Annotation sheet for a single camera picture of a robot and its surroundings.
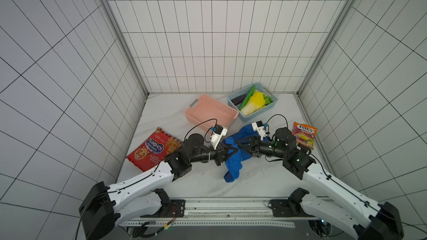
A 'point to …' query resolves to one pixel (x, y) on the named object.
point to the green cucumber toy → (250, 94)
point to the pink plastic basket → (206, 112)
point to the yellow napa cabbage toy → (256, 102)
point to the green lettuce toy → (267, 99)
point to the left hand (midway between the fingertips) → (233, 153)
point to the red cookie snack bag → (153, 149)
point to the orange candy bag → (304, 134)
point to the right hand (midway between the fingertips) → (232, 148)
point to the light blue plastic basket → (260, 86)
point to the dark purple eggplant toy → (238, 99)
